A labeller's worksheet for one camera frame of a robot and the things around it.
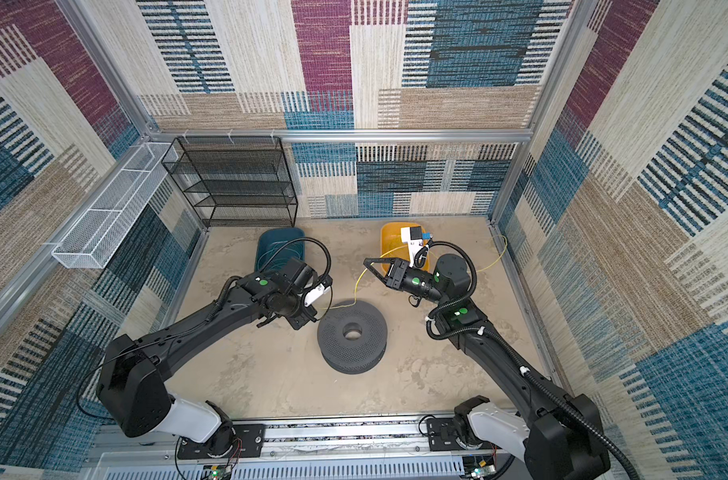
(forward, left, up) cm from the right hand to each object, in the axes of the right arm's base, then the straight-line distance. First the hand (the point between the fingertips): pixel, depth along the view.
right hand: (364, 268), depth 67 cm
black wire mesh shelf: (+51, +47, -14) cm, 71 cm away
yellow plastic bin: (+31, -10, -31) cm, 45 cm away
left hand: (+2, +16, -19) cm, 25 cm away
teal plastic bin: (+34, +34, -27) cm, 55 cm away
